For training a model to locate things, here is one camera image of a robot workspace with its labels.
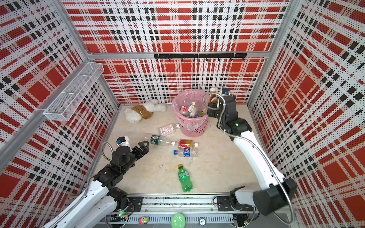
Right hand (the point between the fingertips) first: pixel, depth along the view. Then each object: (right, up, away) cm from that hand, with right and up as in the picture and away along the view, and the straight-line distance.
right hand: (212, 102), depth 74 cm
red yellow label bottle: (-14, -25, +16) cm, 33 cm away
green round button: (-18, -57, -8) cm, 61 cm away
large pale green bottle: (-4, -5, +26) cm, 26 cm away
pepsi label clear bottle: (-14, -30, +14) cm, 36 cm away
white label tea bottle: (-11, -1, +15) cm, 18 cm away
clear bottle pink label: (-29, -17, +27) cm, 43 cm away
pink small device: (-35, -58, -7) cm, 68 cm away
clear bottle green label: (-33, -24, +19) cm, 44 cm away
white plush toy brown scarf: (-47, -3, +31) cm, 57 cm away
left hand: (-38, -24, +6) cm, 45 cm away
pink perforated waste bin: (-11, -14, +11) cm, 21 cm away
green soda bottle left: (-15, -42, +3) cm, 45 cm away
